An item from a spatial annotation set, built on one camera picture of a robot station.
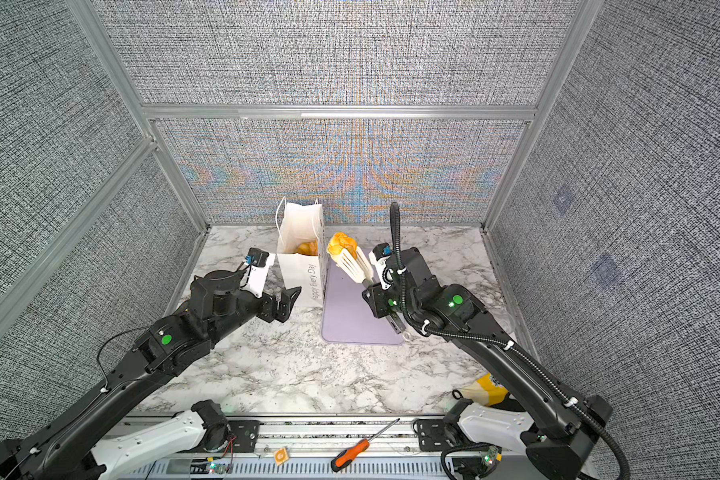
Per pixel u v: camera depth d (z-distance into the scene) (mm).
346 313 930
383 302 603
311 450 732
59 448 382
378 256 605
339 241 721
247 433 734
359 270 676
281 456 701
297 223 881
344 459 689
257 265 549
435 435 733
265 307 582
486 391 784
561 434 378
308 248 949
